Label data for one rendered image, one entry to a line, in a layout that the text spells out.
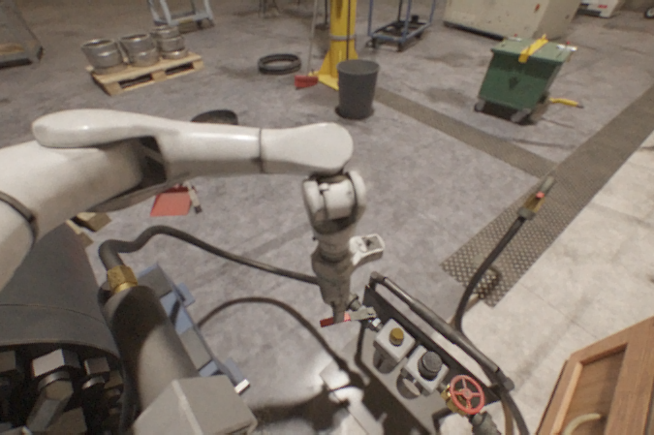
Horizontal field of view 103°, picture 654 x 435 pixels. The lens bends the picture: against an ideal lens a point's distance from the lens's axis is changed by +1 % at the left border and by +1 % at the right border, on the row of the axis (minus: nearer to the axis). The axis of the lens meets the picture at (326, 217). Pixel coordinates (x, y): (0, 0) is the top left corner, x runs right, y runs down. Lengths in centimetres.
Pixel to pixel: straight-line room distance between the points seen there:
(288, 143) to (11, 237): 26
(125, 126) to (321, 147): 22
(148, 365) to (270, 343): 85
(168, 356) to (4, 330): 30
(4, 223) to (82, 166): 9
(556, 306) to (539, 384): 40
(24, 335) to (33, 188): 39
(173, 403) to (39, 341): 34
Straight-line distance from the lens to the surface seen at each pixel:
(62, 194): 33
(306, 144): 35
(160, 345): 47
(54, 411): 38
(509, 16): 577
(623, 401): 110
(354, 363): 122
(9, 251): 28
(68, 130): 36
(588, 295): 181
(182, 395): 40
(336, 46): 346
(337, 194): 35
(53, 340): 69
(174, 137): 37
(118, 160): 37
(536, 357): 149
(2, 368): 66
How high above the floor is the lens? 118
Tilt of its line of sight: 47 degrees down
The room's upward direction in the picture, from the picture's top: 1 degrees counter-clockwise
